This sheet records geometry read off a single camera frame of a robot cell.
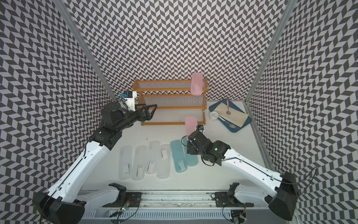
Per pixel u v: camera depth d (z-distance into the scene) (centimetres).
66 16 74
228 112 110
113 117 51
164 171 83
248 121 104
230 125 103
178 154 89
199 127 67
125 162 85
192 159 87
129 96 60
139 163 85
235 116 108
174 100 123
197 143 56
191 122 82
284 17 71
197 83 89
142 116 60
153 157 90
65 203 37
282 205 37
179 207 71
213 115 102
